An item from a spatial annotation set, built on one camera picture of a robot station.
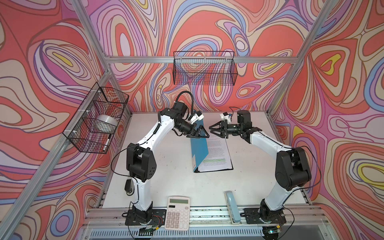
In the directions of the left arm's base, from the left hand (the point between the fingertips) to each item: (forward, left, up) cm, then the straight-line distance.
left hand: (204, 135), depth 78 cm
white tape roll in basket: (0, +48, +10) cm, 49 cm away
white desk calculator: (-33, +14, -21) cm, 41 cm away
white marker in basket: (-10, +48, +3) cm, 49 cm away
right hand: (+4, -4, -2) cm, 6 cm away
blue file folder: (-2, +2, -12) cm, 12 cm away
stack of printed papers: (-1, -10, -22) cm, 24 cm away
